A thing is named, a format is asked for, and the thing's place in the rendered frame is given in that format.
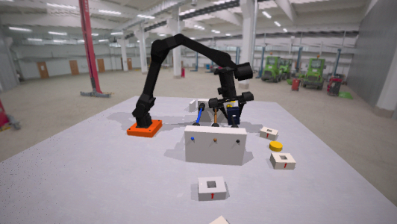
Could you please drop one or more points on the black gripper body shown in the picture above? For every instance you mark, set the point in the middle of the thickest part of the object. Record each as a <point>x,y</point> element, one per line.
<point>229,95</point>

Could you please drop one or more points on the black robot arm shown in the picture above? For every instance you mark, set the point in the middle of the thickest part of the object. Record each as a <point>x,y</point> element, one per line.
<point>159,52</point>

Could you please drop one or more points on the yellow short cylinder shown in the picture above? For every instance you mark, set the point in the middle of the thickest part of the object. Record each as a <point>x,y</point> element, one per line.
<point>275,146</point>

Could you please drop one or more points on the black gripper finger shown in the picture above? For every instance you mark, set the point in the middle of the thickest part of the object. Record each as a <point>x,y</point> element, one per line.
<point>240,106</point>
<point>223,110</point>

